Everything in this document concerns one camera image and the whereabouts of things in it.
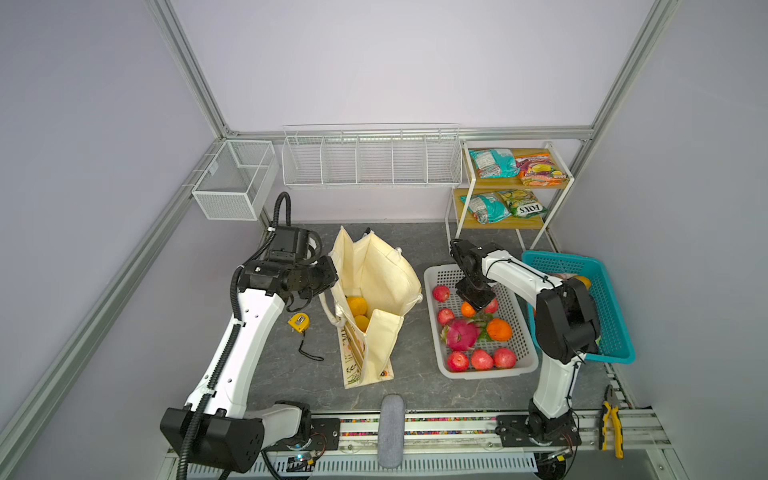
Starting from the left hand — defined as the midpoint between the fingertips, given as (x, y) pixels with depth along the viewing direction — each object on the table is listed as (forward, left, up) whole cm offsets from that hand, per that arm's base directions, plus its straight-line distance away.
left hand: (339, 280), depth 73 cm
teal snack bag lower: (+30, -47, -7) cm, 56 cm away
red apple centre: (-16, -36, -20) cm, 44 cm away
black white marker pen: (+40, -5, -26) cm, 48 cm away
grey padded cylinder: (-30, -11, -22) cm, 39 cm away
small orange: (-1, -36, -19) cm, 40 cm away
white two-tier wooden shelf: (+25, -49, +6) cm, 55 cm away
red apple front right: (-16, -43, -20) cm, 49 cm away
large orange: (-8, -43, -18) cm, 48 cm away
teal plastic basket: (-13, -75, -19) cm, 78 cm away
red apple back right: (0, -44, -20) cm, 48 cm away
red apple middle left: (-2, -29, -20) cm, 35 cm away
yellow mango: (+7, -76, -20) cm, 79 cm away
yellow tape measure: (+1, +16, -23) cm, 28 cm away
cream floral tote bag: (+8, -8, -19) cm, 22 cm away
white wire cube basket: (+43, +37, -1) cm, 57 cm away
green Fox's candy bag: (+31, -59, -7) cm, 67 cm away
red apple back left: (+6, -29, -20) cm, 36 cm away
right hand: (+2, -37, -21) cm, 42 cm away
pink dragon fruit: (-9, -31, -16) cm, 36 cm away
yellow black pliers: (-29, -68, -24) cm, 78 cm away
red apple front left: (-16, -30, -20) cm, 39 cm away
